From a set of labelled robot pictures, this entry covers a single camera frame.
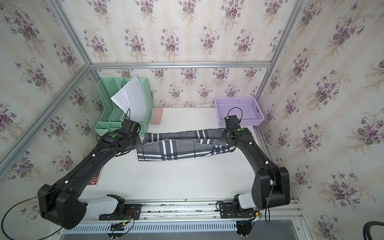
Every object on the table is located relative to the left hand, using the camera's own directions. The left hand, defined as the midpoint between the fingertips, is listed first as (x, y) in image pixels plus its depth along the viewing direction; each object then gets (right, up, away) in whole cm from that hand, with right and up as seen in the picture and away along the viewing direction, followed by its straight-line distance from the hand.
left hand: (138, 144), depth 81 cm
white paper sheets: (-10, +27, +15) cm, 32 cm away
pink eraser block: (+1, +17, +39) cm, 42 cm away
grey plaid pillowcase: (+25, -1, +5) cm, 25 cm away
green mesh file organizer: (-34, +18, +34) cm, 51 cm away
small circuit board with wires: (-6, -39, -9) cm, 41 cm away
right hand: (+52, +2, +6) cm, 52 cm away
